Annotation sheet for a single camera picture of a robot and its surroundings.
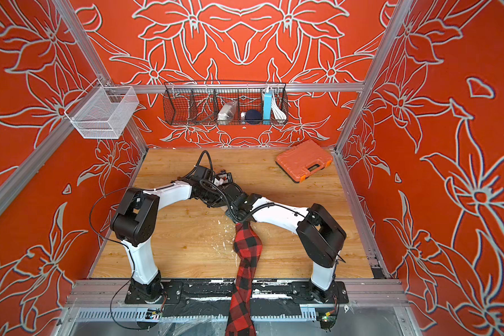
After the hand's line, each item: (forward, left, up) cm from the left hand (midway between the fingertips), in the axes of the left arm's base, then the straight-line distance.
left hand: (233, 200), depth 92 cm
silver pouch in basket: (+31, +5, +26) cm, 41 cm away
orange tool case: (+27, -35, 0) cm, 44 cm away
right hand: (-4, -1, +2) cm, 5 cm away
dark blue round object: (+31, -7, +23) cm, 40 cm away
